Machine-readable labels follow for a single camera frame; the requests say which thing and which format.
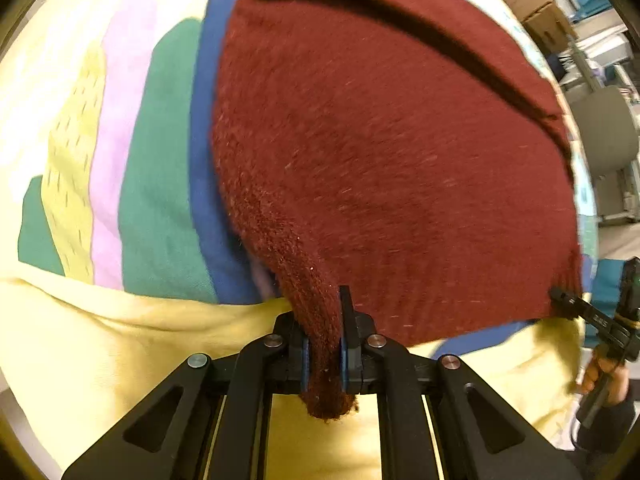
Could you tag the dark red knit sweater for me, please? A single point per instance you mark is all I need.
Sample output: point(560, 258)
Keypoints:
point(375, 160)

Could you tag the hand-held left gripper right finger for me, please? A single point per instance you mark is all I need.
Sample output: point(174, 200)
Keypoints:
point(345, 367)

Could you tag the person's right hand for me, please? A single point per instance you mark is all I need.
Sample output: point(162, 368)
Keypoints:
point(621, 385)

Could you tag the white desk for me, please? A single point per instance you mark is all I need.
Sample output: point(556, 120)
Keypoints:
point(607, 52)

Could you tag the yellow dinosaur printed blanket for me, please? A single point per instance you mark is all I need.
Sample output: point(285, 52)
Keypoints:
point(75, 310)

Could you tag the grey chair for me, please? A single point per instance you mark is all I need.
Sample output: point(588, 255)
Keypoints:
point(600, 130)

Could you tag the brown cardboard box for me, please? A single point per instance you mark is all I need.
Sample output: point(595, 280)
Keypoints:
point(537, 15)

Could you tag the person's right forearm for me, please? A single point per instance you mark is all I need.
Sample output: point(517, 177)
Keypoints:
point(615, 432)

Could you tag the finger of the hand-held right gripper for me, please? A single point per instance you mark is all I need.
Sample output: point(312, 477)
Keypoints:
point(570, 305)

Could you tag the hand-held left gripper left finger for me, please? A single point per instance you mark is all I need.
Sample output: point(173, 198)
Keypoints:
point(304, 367)

